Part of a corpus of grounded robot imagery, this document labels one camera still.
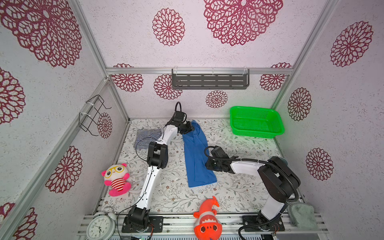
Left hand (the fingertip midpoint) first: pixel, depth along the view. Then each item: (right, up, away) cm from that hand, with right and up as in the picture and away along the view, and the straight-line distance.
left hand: (192, 130), depth 113 cm
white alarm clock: (-43, -46, -43) cm, 76 cm away
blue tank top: (+5, -25, -22) cm, 34 cm away
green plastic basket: (+51, +7, +7) cm, 52 cm away
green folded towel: (+56, -43, -37) cm, 80 cm away
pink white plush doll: (-43, -27, -30) cm, 59 cm away
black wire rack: (-54, +9, -34) cm, 64 cm away
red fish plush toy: (+6, -43, -47) cm, 64 cm away
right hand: (+8, -21, -19) cm, 30 cm away
